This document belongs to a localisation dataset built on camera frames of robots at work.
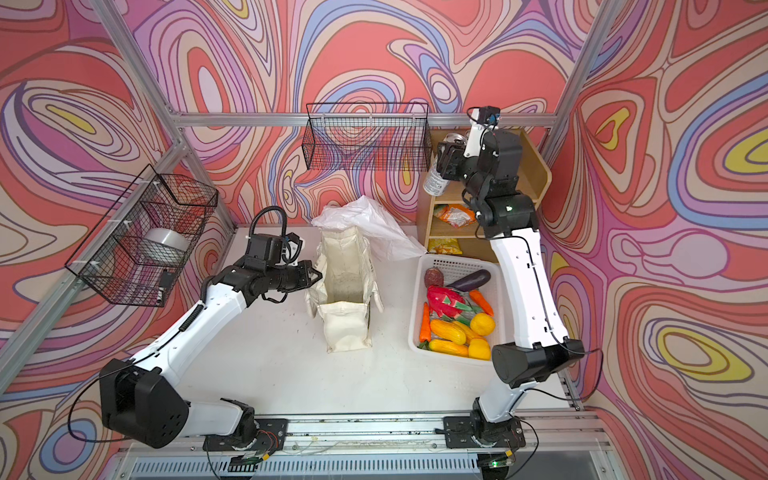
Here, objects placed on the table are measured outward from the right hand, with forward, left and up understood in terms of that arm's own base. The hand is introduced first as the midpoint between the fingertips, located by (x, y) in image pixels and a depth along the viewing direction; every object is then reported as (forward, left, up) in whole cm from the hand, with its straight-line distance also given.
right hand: (447, 154), depth 66 cm
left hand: (-11, +31, -28) cm, 44 cm away
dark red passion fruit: (-4, -1, -42) cm, 42 cm away
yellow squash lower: (-26, -2, -45) cm, 52 cm away
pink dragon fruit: (-16, -4, -40) cm, 43 cm away
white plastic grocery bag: (+2, +16, -25) cm, 29 cm away
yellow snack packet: (+11, -7, -45) cm, 47 cm away
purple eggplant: (-6, -13, -43) cm, 45 cm away
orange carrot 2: (-12, -15, -45) cm, 49 cm away
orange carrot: (-20, +3, -47) cm, 51 cm away
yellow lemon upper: (-22, -12, -41) cm, 48 cm away
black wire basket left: (-12, +73, -15) cm, 75 cm away
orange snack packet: (+11, -8, -29) cm, 32 cm away
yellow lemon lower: (-28, -10, -42) cm, 52 cm away
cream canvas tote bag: (-5, +28, -48) cm, 56 cm away
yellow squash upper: (-22, -3, -43) cm, 48 cm away
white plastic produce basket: (-1, -8, -43) cm, 44 cm away
